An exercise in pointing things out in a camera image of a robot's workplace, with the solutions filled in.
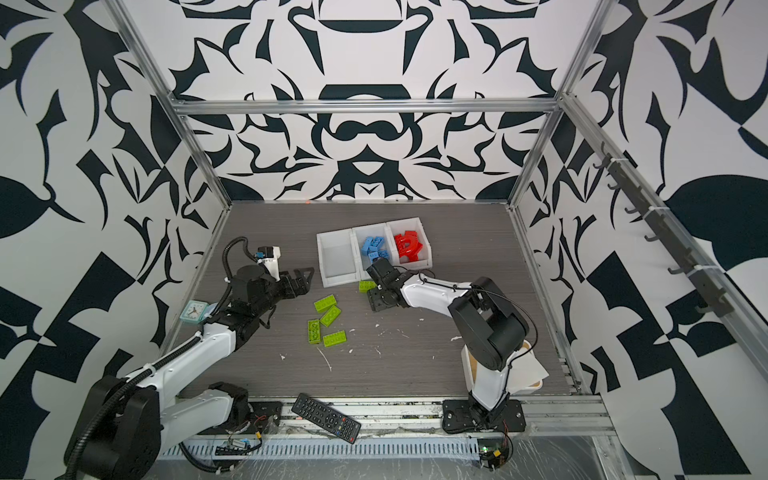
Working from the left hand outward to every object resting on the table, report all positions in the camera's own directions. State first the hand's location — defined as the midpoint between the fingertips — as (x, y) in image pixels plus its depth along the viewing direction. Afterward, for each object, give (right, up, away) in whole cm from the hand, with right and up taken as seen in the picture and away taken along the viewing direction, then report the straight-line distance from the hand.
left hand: (300, 265), depth 84 cm
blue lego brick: (+23, +2, +18) cm, 29 cm away
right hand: (+23, -10, +9) cm, 26 cm away
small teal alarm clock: (-33, -14, +6) cm, 37 cm away
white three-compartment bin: (+9, 0, +18) cm, 20 cm away
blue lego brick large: (+19, +5, +20) cm, 28 cm away
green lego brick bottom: (+9, -21, +2) cm, 23 cm away
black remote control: (+9, -36, -11) cm, 38 cm away
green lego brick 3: (+3, -19, +3) cm, 20 cm away
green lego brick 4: (+17, -8, +12) cm, 22 cm away
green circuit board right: (+49, -42, -13) cm, 66 cm away
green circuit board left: (-14, -43, -12) cm, 47 cm away
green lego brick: (+5, -13, +7) cm, 15 cm away
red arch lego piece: (+31, +5, +17) cm, 36 cm away
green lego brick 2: (+7, -16, +7) cm, 19 cm away
